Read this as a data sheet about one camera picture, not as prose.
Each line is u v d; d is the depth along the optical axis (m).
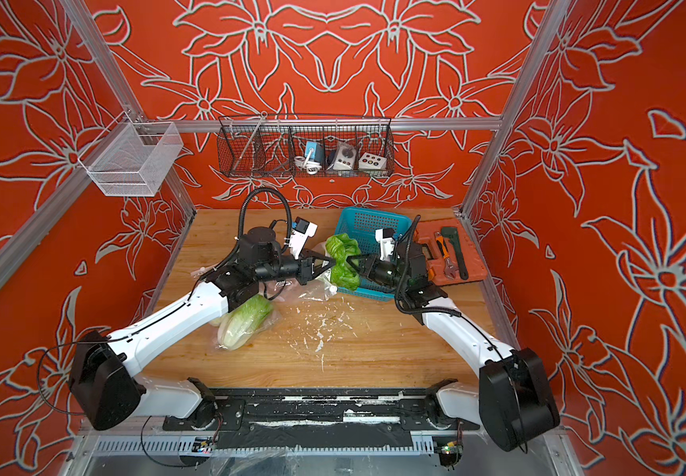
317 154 0.85
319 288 0.70
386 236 0.74
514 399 0.40
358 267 0.76
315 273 0.66
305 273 0.63
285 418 0.73
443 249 1.00
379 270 0.69
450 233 1.04
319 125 0.92
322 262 0.69
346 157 0.90
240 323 0.81
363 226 1.10
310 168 0.86
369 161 0.95
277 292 0.67
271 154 1.02
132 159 0.91
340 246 0.72
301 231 0.64
